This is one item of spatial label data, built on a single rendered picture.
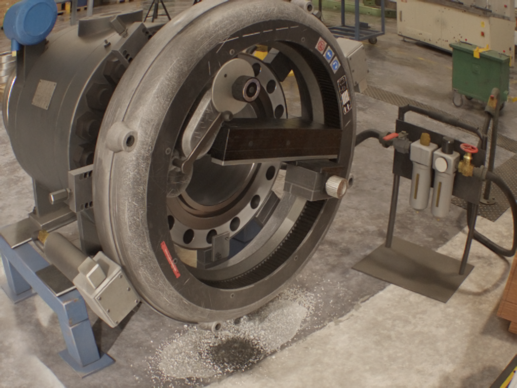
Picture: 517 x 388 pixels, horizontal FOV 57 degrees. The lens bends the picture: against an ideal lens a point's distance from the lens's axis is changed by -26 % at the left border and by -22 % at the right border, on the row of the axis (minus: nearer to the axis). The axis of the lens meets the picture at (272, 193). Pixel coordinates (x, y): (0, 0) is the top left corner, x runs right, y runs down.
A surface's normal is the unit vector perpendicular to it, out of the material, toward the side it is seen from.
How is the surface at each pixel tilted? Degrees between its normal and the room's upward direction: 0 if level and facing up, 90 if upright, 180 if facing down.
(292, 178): 77
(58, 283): 0
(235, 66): 90
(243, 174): 46
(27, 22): 90
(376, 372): 0
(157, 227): 90
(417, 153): 90
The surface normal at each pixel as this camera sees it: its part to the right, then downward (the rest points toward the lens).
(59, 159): -0.64, 0.31
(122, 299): 0.77, 0.29
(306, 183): -0.62, 0.08
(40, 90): -0.55, -0.17
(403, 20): -0.83, 0.20
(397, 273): 0.04, -0.91
